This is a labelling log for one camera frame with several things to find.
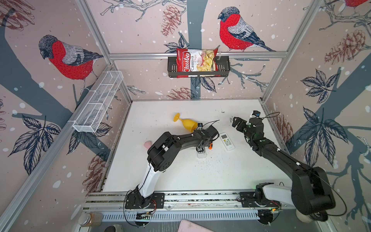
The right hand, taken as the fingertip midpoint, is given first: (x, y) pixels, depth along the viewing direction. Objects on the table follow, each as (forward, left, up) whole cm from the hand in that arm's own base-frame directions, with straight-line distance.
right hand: (238, 121), depth 87 cm
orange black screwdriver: (-10, +16, -14) cm, 24 cm away
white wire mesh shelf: (-11, +80, +17) cm, 82 cm away
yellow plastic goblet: (+1, +29, -7) cm, 30 cm away
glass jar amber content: (-52, +71, -6) cm, 88 cm away
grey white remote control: (-15, +23, -15) cm, 31 cm away
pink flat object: (-51, +29, -13) cm, 61 cm away
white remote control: (-6, +5, -15) cm, 17 cm away
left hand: (-7, +21, -14) cm, 26 cm away
